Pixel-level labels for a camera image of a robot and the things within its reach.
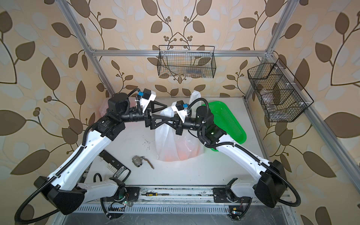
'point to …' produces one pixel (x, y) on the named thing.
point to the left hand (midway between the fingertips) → (164, 110)
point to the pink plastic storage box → (104, 106)
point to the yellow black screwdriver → (148, 194)
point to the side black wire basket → (282, 96)
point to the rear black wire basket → (188, 61)
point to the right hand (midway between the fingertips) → (163, 119)
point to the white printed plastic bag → (171, 146)
